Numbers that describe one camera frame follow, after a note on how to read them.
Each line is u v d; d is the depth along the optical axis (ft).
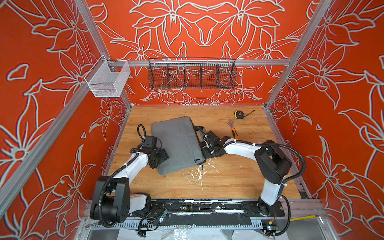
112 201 1.35
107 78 3.10
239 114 3.62
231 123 3.51
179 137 3.15
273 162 1.61
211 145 2.41
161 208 2.29
